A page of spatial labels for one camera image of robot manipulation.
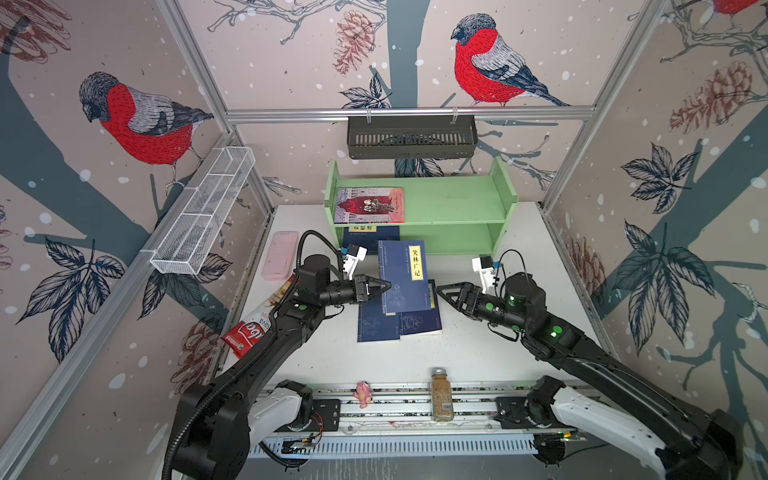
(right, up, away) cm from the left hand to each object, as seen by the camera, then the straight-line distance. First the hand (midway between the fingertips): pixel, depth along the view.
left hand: (388, 290), depth 71 cm
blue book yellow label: (-6, +13, +24) cm, 28 cm away
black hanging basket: (+8, +48, +33) cm, 59 cm away
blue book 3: (+4, +6, +5) cm, 9 cm away
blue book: (-4, -14, +17) cm, 23 cm away
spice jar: (+13, -27, +1) cm, 30 cm away
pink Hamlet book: (-6, +22, +12) cm, 26 cm away
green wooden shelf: (+18, +19, +12) cm, 29 cm away
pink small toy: (-6, -28, +5) cm, 29 cm away
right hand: (+12, -1, -2) cm, 12 cm away
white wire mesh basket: (-50, +20, +8) cm, 55 cm away
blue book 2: (+7, -14, +18) cm, 24 cm away
